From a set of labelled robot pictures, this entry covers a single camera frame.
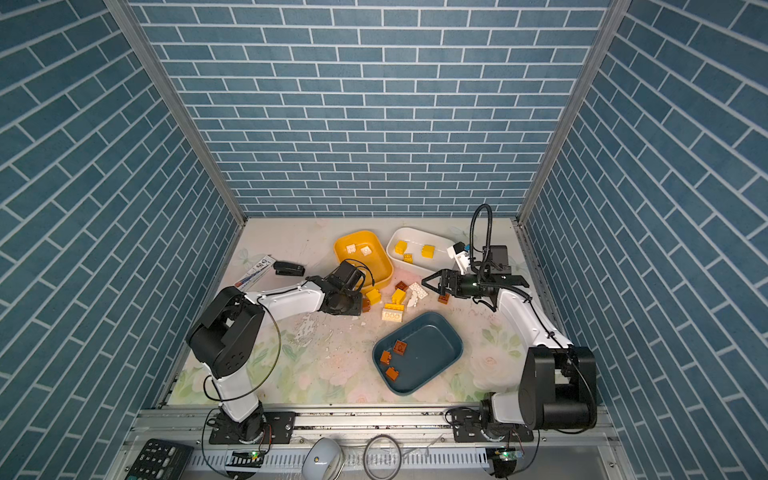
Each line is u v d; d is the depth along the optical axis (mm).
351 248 1083
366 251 1085
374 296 949
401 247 1107
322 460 627
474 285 723
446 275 730
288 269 1046
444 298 978
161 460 679
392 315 932
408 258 1081
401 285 988
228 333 483
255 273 1025
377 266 1060
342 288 743
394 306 959
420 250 1118
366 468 680
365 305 940
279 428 739
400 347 864
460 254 772
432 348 876
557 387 423
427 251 1111
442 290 730
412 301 953
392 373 801
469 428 731
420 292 981
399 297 959
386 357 829
